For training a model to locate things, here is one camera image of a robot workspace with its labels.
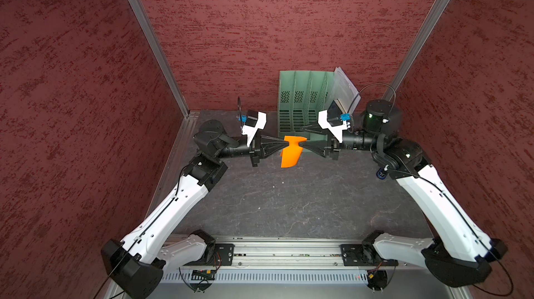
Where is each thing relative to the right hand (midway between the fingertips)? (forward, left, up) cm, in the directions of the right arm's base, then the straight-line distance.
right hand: (301, 139), depth 56 cm
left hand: (-2, +5, -1) cm, 5 cm away
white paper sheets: (+44, -27, -19) cm, 54 cm away
